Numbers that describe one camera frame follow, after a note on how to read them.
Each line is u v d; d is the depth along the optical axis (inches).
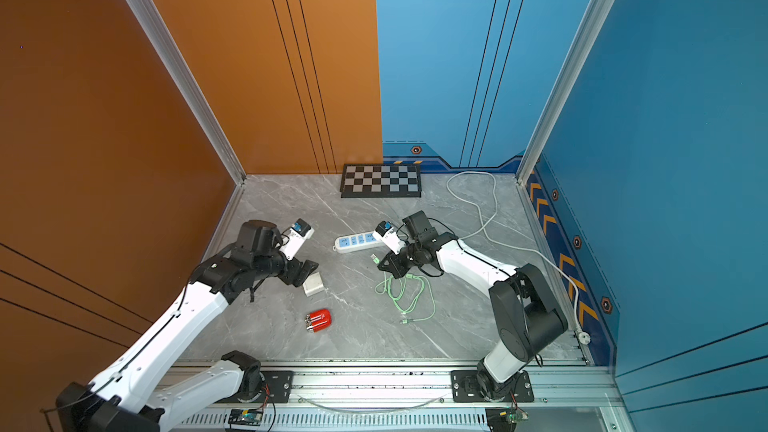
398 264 29.8
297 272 26.9
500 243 39.5
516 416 27.4
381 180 45.5
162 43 32.4
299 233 26.3
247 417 28.2
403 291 35.1
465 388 28.5
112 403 14.9
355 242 38.4
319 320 31.9
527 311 18.1
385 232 30.4
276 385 29.1
